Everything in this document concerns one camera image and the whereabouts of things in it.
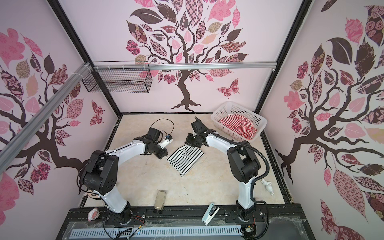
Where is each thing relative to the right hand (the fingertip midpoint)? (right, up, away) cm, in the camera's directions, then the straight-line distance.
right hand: (186, 140), depth 93 cm
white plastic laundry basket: (+34, +24, +22) cm, 47 cm away
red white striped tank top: (+39, +10, +15) cm, 43 cm away
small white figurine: (+46, -24, -13) cm, 54 cm away
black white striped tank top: (0, -11, -1) cm, 11 cm away
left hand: (-14, -8, 0) cm, 16 cm away
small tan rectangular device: (-13, -30, -17) cm, 37 cm away
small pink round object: (-44, -34, -23) cm, 60 cm away
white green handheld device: (+14, -35, -21) cm, 42 cm away
